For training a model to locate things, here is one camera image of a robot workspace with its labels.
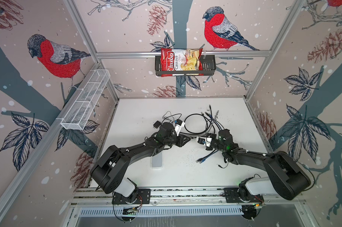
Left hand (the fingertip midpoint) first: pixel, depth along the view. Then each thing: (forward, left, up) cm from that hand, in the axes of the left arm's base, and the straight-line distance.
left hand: (189, 139), depth 80 cm
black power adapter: (+19, +22, -12) cm, 31 cm away
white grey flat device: (-7, +20, -13) cm, 25 cm away
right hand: (+5, -7, -6) cm, 10 cm away
